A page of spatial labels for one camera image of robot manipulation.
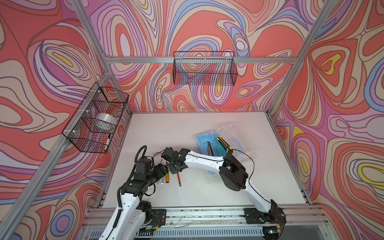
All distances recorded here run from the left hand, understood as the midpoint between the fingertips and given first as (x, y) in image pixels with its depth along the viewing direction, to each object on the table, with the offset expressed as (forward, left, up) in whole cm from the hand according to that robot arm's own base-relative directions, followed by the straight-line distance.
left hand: (165, 169), depth 82 cm
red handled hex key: (-3, -7, -8) cm, 11 cm away
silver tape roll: (+12, +26, +25) cm, 38 cm away
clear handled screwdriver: (-4, +2, -7) cm, 8 cm away
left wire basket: (+9, +36, +24) cm, 44 cm away
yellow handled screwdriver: (0, -1, -7) cm, 7 cm away
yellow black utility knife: (+16, -35, +1) cm, 38 cm away
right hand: (+3, -6, -9) cm, 12 cm away
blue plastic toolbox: (+23, -27, -1) cm, 35 cm away
